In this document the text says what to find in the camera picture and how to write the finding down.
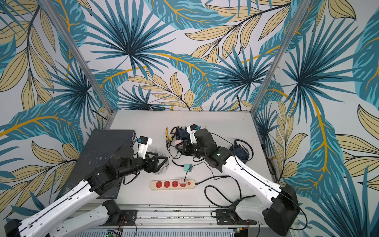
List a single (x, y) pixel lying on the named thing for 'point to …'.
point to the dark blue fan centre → (181, 134)
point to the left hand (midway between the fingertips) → (161, 159)
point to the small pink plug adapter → (182, 181)
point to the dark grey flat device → (113, 192)
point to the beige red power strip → (171, 184)
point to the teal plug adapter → (186, 166)
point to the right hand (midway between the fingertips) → (168, 155)
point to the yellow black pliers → (169, 140)
